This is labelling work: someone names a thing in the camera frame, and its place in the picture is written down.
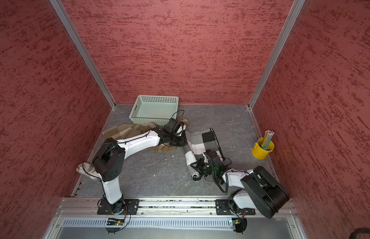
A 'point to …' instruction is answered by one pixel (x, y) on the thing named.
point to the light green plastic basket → (154, 109)
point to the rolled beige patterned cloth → (89, 170)
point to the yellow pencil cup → (262, 148)
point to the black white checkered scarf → (198, 142)
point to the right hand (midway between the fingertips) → (190, 168)
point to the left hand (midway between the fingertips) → (186, 145)
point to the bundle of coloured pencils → (267, 138)
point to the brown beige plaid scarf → (115, 132)
